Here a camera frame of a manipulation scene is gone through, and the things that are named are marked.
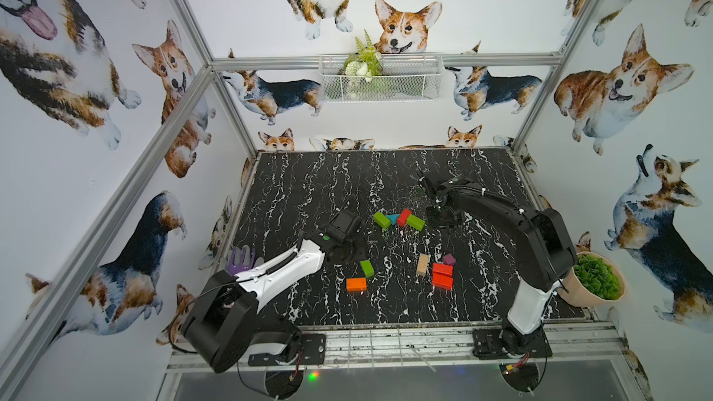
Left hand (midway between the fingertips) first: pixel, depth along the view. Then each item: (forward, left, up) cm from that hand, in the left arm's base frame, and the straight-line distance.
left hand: (367, 248), depth 85 cm
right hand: (+8, -23, +1) cm, 24 cm away
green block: (+13, -5, -6) cm, 15 cm away
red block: (+14, -13, -5) cm, 19 cm away
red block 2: (-6, -23, -6) cm, 24 cm away
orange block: (-9, +4, -6) cm, 11 cm away
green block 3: (+11, -17, -5) cm, 21 cm away
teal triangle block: (+13, -9, -5) cm, 17 cm away
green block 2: (-4, 0, -4) cm, 6 cm away
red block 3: (-10, -23, -5) cm, 26 cm away
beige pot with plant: (-14, -60, +6) cm, 62 cm away
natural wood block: (-4, -17, -4) cm, 18 cm away
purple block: (-2, -26, -5) cm, 26 cm away
